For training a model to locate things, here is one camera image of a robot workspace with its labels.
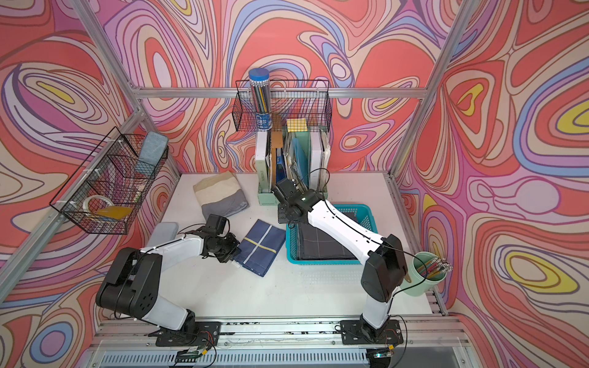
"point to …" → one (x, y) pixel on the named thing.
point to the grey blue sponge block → (153, 148)
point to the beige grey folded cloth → (222, 195)
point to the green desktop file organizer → (302, 155)
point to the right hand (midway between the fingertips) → (290, 220)
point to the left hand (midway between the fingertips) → (245, 248)
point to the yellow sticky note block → (297, 125)
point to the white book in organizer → (316, 157)
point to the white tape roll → (86, 203)
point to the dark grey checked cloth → (314, 244)
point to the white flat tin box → (164, 232)
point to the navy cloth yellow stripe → (261, 244)
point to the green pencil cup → (427, 270)
